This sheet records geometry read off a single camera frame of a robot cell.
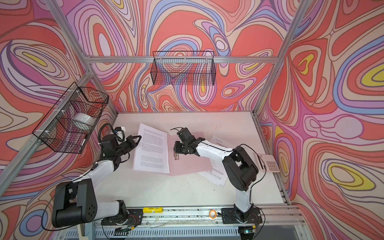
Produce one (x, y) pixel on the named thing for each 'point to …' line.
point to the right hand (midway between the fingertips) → (177, 151)
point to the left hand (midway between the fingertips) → (142, 136)
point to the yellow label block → (150, 209)
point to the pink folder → (189, 164)
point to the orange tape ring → (210, 215)
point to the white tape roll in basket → (84, 120)
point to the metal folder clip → (176, 156)
